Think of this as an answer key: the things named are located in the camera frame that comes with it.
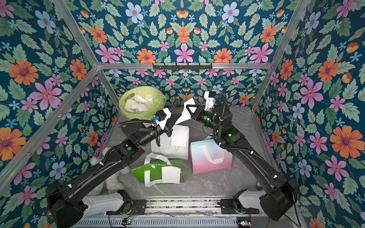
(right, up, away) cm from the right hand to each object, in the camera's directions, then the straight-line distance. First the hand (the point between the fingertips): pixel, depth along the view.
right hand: (190, 102), depth 64 cm
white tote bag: (-10, -24, +18) cm, 32 cm away
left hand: (-5, -5, -5) cm, 9 cm away
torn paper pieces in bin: (-33, +2, +25) cm, 41 cm away
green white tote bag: (-19, -33, +4) cm, 39 cm away
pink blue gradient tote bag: (+9, -28, +12) cm, 32 cm away
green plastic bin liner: (-19, +3, +17) cm, 25 cm away
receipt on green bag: (-10, -34, +2) cm, 35 cm away
